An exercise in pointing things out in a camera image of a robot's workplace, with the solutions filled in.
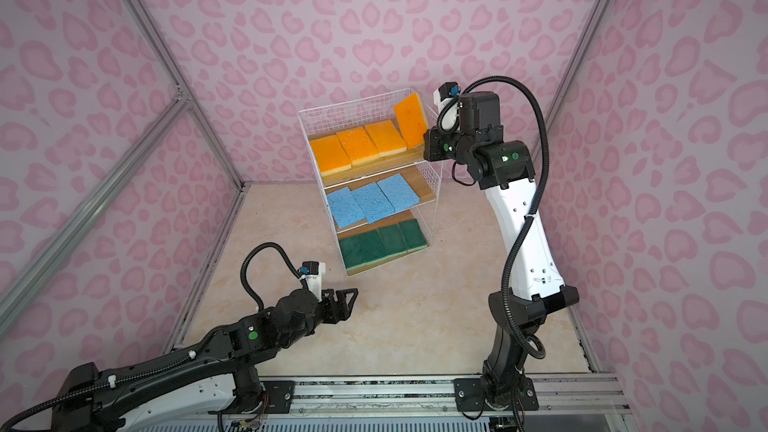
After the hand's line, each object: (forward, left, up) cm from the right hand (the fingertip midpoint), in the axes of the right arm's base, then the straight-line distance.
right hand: (427, 131), depth 66 cm
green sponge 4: (+1, +2, -43) cm, 43 cm away
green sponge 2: (-3, +15, -43) cm, 45 cm away
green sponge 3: (-1, +9, -44) cm, 44 cm away
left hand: (-24, +18, -30) cm, 42 cm away
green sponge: (-4, +19, -43) cm, 47 cm away
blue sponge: (-5, +21, -21) cm, 30 cm away
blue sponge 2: (-4, +14, -20) cm, 25 cm away
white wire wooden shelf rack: (+8, -1, -22) cm, 23 cm away
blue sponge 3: (0, +6, -20) cm, 21 cm away
